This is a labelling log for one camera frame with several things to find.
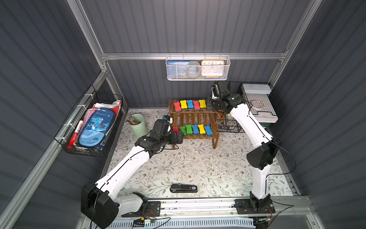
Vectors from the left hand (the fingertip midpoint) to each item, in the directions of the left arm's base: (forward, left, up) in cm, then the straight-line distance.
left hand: (177, 135), depth 78 cm
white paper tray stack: (+32, -56, -1) cm, 64 cm away
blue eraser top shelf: (+17, -7, +7) cm, 20 cm away
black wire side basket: (+15, +47, +13) cm, 51 cm away
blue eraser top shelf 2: (+11, -16, +12) cm, 23 cm away
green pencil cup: (+11, +25, -9) cm, 29 cm away
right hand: (+19, -21, +8) cm, 29 cm away
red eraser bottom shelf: (+8, +2, -5) cm, 10 cm away
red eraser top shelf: (+16, 0, +7) cm, 17 cm away
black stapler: (-23, -1, -17) cm, 29 cm away
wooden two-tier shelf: (+12, -11, -6) cm, 18 cm away
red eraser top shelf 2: (+16, -11, +7) cm, 21 cm away
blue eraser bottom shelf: (+8, -11, -5) cm, 14 cm away
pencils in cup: (+15, +31, -5) cm, 35 cm away
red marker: (-7, +46, +11) cm, 48 cm away
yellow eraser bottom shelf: (+8, -14, -5) cm, 17 cm away
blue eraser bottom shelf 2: (+7, -18, -5) cm, 21 cm away
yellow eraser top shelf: (+18, -3, +6) cm, 20 cm away
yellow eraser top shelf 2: (+18, -15, +7) cm, 24 cm away
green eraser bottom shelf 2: (+9, -6, -6) cm, 13 cm away
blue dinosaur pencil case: (-5, +36, +13) cm, 39 cm away
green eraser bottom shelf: (+8, -3, -5) cm, 10 cm away
